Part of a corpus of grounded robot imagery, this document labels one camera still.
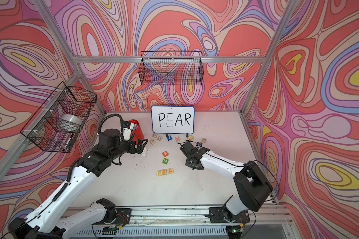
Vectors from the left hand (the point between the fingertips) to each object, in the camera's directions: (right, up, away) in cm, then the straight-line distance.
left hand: (140, 138), depth 74 cm
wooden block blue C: (+6, -2, +29) cm, 29 cm away
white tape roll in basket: (-33, +8, -3) cm, 34 cm away
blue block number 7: (+12, -2, +30) cm, 33 cm away
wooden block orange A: (+14, -21, +14) cm, 29 cm away
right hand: (+29, -18, +13) cm, 36 cm away
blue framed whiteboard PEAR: (+13, +11, +26) cm, 31 cm away
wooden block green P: (+8, -22, +13) cm, 26 cm away
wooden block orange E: (+11, -21, +13) cm, 27 cm away
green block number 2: (+11, -15, +17) cm, 26 cm away
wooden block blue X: (+37, -3, +28) cm, 46 cm away
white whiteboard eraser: (+4, -6, -6) cm, 9 cm away
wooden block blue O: (+2, 0, +31) cm, 31 cm away
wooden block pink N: (+18, -3, +28) cm, 34 cm away
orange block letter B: (+10, -12, +22) cm, 27 cm away
